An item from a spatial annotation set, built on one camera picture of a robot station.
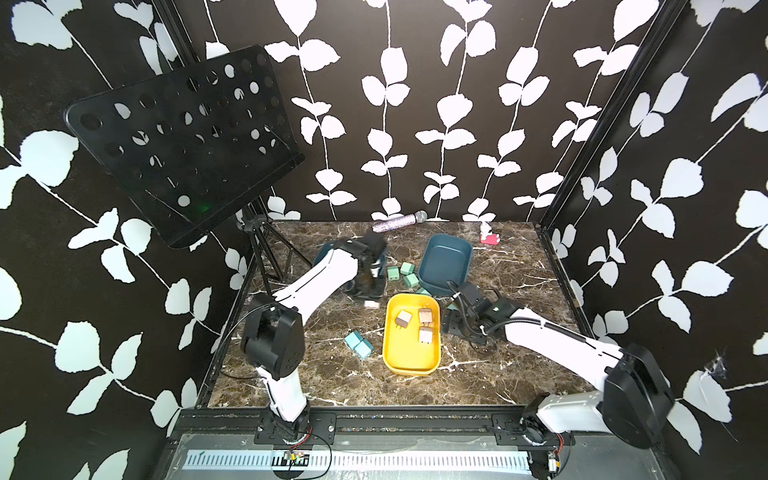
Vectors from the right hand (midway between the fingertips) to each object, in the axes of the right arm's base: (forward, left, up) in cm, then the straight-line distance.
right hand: (447, 324), depth 84 cm
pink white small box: (+39, -22, -6) cm, 45 cm away
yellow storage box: (0, +10, -8) cm, 13 cm away
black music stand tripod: (+18, +53, +24) cm, 61 cm away
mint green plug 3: (+22, +16, -6) cm, 28 cm away
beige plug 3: (-1, +6, -6) cm, 8 cm away
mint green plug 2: (+24, +11, -6) cm, 27 cm away
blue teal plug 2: (-5, +24, -6) cm, 26 cm away
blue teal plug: (-3, +28, -6) cm, 29 cm away
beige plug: (+4, +13, -5) cm, 14 cm away
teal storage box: (+30, -3, -7) cm, 31 cm away
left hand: (+7, +20, +5) cm, 22 cm away
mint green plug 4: (+19, +10, -6) cm, 22 cm away
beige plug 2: (+6, +5, -6) cm, 10 cm away
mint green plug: (+3, +22, +6) cm, 23 cm away
